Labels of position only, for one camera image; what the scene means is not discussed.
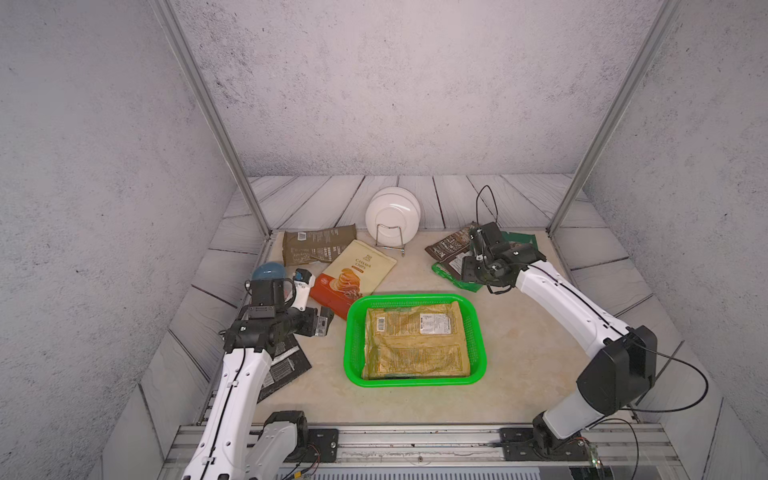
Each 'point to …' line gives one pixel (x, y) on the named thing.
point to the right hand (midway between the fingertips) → (472, 271)
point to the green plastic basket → (353, 339)
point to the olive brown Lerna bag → (321, 245)
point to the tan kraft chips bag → (427, 340)
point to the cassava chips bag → (355, 271)
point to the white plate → (393, 216)
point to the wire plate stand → (390, 247)
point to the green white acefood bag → (472, 287)
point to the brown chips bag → (451, 251)
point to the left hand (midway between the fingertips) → (319, 309)
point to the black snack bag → (289, 362)
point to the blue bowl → (269, 270)
